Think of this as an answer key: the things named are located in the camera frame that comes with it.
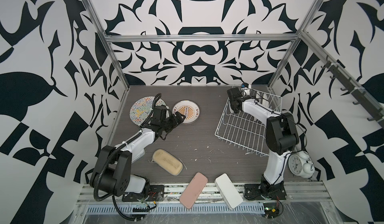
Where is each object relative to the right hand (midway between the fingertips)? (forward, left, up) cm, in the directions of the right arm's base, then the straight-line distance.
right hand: (258, 99), depth 90 cm
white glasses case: (-48, +21, -12) cm, 54 cm away
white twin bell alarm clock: (-35, -13, -7) cm, 38 cm away
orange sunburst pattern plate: (+6, +42, -16) cm, 46 cm away
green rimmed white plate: (0, +9, +8) cm, 12 cm away
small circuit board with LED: (-52, +3, -18) cm, 55 cm away
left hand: (-9, +45, -3) cm, 46 cm away
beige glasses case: (-31, +53, -12) cm, 62 cm away
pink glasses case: (-44, +39, -15) cm, 61 cm away
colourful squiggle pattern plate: (+7, +75, -15) cm, 77 cm away
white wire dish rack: (-12, +8, -15) cm, 21 cm away
